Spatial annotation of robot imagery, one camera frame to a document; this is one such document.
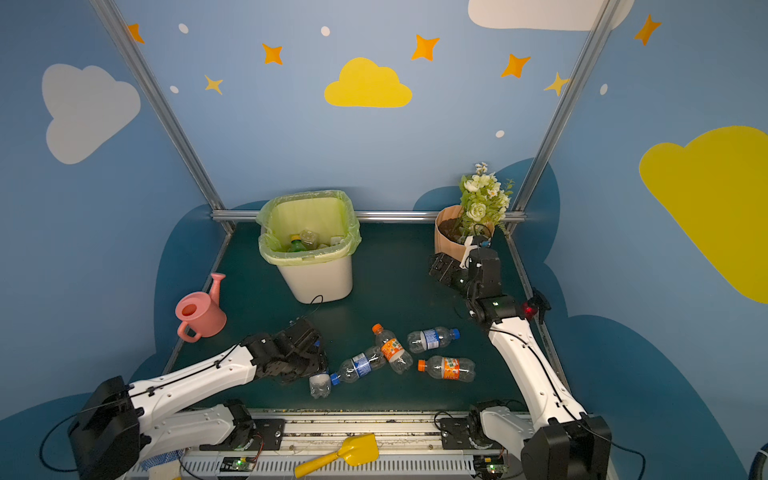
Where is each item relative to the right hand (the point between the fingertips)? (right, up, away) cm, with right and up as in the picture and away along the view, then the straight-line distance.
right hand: (443, 259), depth 79 cm
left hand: (-32, -31, +2) cm, 44 cm away
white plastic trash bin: (-37, -8, +15) cm, 41 cm away
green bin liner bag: (-34, +15, +16) cm, 40 cm away
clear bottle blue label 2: (-33, -34, +1) cm, 48 cm away
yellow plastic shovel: (-23, -47, -7) cm, 53 cm away
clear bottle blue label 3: (-41, +6, +19) cm, 45 cm away
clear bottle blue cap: (+1, -23, +9) cm, 25 cm away
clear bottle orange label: (-14, -26, +5) cm, 30 cm away
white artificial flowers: (+14, +17, +9) cm, 24 cm away
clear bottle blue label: (-23, -29, +2) cm, 37 cm away
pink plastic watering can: (-68, -16, +5) cm, 70 cm away
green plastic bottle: (-44, +5, +14) cm, 47 cm away
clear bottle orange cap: (+2, -30, +1) cm, 30 cm away
